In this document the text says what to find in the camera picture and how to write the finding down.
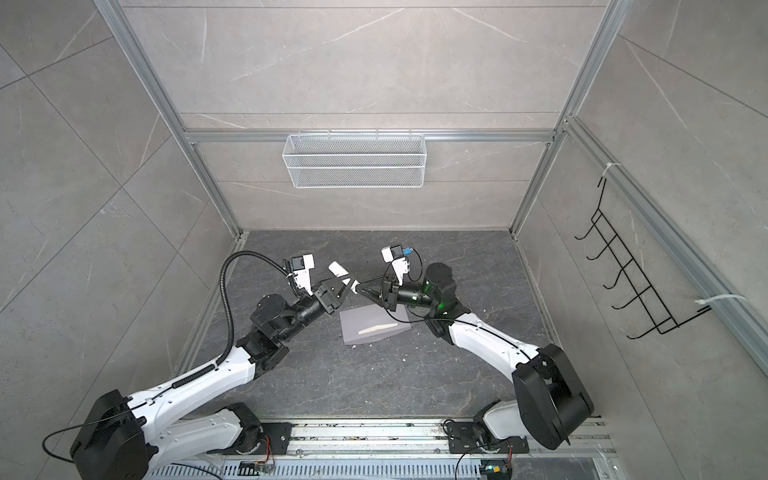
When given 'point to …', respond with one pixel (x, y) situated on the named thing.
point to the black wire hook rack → (646, 293)
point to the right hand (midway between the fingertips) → (360, 287)
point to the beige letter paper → (377, 327)
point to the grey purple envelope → (371, 322)
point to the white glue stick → (337, 270)
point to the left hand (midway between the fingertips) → (355, 274)
